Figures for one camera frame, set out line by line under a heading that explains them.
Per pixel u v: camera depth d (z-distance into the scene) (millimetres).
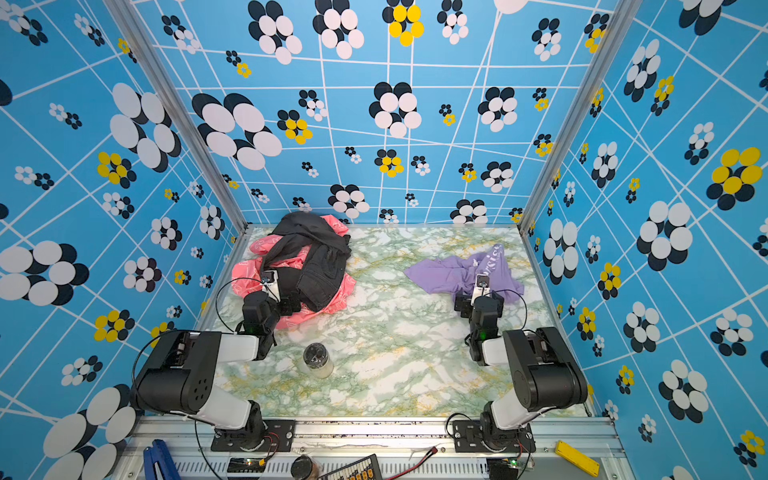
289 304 845
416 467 685
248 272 964
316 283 899
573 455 705
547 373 445
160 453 703
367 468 682
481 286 800
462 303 845
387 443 738
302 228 1062
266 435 731
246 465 722
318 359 753
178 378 455
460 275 990
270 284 804
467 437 726
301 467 611
